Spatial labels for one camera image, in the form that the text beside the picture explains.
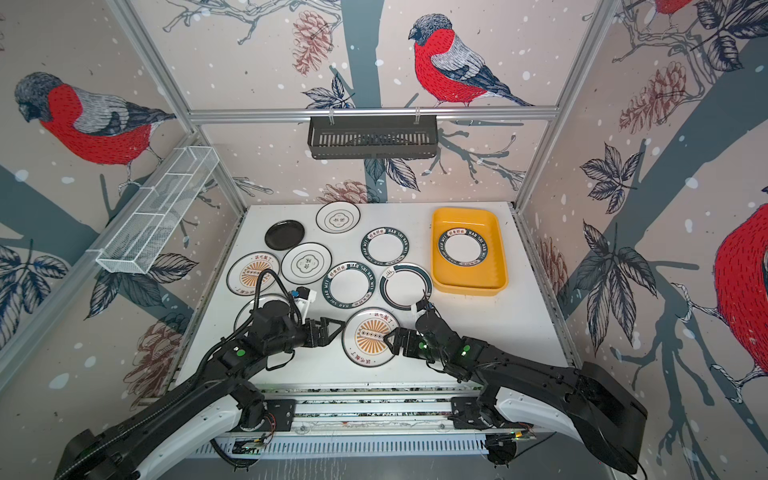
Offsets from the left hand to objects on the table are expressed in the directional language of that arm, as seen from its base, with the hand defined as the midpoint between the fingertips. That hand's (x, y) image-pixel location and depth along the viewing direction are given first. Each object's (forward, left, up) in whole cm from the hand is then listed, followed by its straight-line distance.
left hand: (334, 327), depth 76 cm
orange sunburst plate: (+25, +36, -12) cm, 45 cm away
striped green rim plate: (+19, -18, -12) cm, 29 cm away
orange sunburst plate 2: (+12, +31, -12) cm, 35 cm away
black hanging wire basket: (+65, -9, +16) cm, 67 cm away
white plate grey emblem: (+29, +15, -12) cm, 35 cm away
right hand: (-2, -15, -7) cm, 17 cm away
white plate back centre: (+51, +6, -12) cm, 52 cm away
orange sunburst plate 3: (+1, -7, -11) cm, 13 cm away
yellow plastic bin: (+21, -47, -12) cm, 53 cm away
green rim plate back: (+35, -12, -11) cm, 39 cm away
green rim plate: (+35, -42, -11) cm, 55 cm away
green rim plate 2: (+19, -1, -12) cm, 22 cm away
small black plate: (+41, +26, -11) cm, 50 cm away
